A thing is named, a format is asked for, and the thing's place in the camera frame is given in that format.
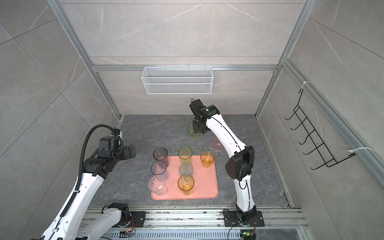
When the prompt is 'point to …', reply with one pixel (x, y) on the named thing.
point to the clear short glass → (157, 184)
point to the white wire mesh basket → (177, 80)
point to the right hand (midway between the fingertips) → (199, 128)
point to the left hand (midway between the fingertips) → (122, 144)
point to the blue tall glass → (159, 167)
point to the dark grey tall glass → (161, 153)
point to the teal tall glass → (186, 168)
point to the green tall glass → (185, 153)
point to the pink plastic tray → (205, 184)
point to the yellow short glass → (206, 158)
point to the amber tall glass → (185, 183)
